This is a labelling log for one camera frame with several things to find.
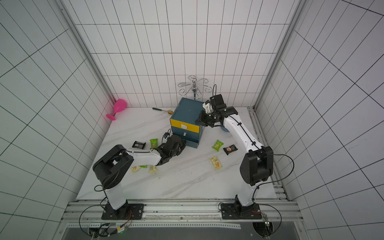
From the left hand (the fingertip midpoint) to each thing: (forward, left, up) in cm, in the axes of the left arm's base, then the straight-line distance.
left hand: (186, 142), depth 93 cm
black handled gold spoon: (+31, +15, -6) cm, 35 cm away
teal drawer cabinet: (+6, +1, +16) cm, 17 cm away
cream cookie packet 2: (-16, +19, -4) cm, 25 cm away
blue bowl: (+12, -26, -1) cm, 29 cm away
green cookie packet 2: (+1, -21, -5) cm, 21 cm away
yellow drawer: (+2, 0, +14) cm, 14 cm away
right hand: (+3, -3, +17) cm, 17 cm away
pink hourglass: (+34, +56, -3) cm, 65 cm away
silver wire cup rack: (+28, -6, +22) cm, 36 cm away
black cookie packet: (-1, +32, -4) cm, 32 cm away
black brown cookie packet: (-2, -29, -4) cm, 29 cm away
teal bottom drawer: (-2, -4, +1) cm, 4 cm away
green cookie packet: (+1, +22, -4) cm, 23 cm away
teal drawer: (+2, -1, +5) cm, 6 cm away
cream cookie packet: (-12, -19, -4) cm, 23 cm away
